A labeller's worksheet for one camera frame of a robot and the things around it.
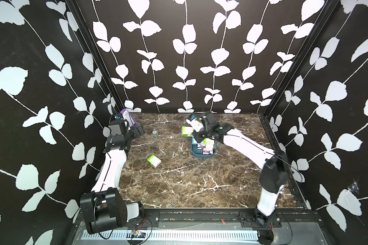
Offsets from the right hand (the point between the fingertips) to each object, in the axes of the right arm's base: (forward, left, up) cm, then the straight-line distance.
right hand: (191, 130), depth 85 cm
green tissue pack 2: (-10, +23, -18) cm, 31 cm away
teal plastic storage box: (-4, -4, -18) cm, 19 cm away
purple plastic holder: (+16, +40, -11) cm, 45 cm away
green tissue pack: (-2, +3, +2) cm, 4 cm away
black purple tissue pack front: (-1, -11, -18) cm, 21 cm away
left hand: (+1, +31, +4) cm, 32 cm away
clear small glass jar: (+9, +25, -15) cm, 31 cm away
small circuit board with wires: (-47, +26, -19) cm, 57 cm away
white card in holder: (+15, +43, -4) cm, 46 cm away
